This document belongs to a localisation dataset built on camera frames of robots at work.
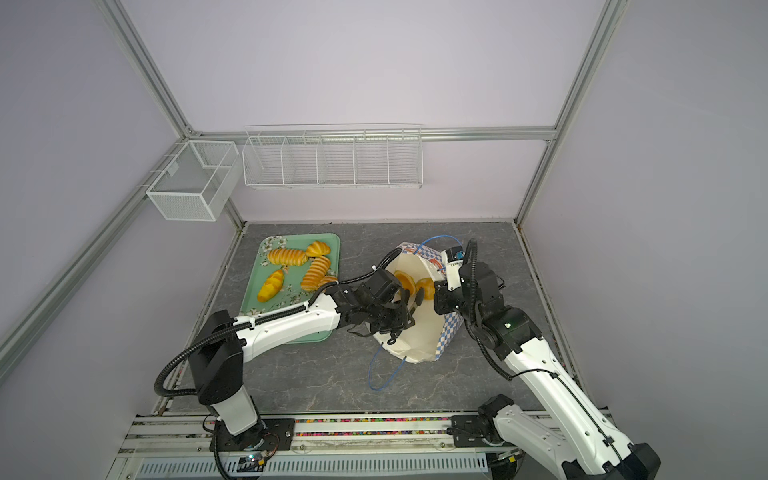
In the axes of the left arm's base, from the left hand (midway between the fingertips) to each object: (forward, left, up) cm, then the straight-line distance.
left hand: (411, 329), depth 78 cm
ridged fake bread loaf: (+35, +41, -9) cm, 55 cm away
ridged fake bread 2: (+24, +26, -9) cm, 36 cm away
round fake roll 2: (+17, -7, -7) cm, 20 cm away
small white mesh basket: (+49, +65, +13) cm, 83 cm away
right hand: (+6, -7, +11) cm, 15 cm away
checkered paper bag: (+3, -7, -11) cm, 13 cm away
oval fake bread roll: (+23, +45, -10) cm, 51 cm away
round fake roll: (+36, +30, -8) cm, 47 cm away
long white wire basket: (+56, +22, +17) cm, 62 cm away
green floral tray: (+30, +42, -13) cm, 53 cm away
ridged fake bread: (+28, +30, -10) cm, 42 cm away
